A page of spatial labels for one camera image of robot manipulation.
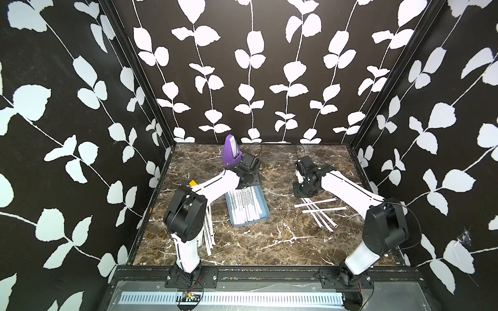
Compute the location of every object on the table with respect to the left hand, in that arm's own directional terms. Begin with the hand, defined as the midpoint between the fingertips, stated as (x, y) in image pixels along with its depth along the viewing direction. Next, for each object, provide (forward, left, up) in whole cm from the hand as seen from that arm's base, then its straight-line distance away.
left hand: (255, 176), depth 93 cm
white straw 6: (-14, -25, -11) cm, 30 cm away
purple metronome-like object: (+16, +12, -2) cm, 20 cm away
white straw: (-7, +11, -9) cm, 16 cm away
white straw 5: (-12, -19, -9) cm, 25 cm away
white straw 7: (-19, -30, -10) cm, 37 cm away
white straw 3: (-11, +3, -9) cm, 15 cm away
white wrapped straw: (-22, +22, -10) cm, 33 cm away
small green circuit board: (-46, +26, -11) cm, 54 cm away
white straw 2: (-11, +5, -10) cm, 15 cm away
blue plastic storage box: (-12, -4, -9) cm, 16 cm away
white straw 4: (-11, 0, -9) cm, 14 cm away
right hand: (-9, -18, 0) cm, 20 cm away
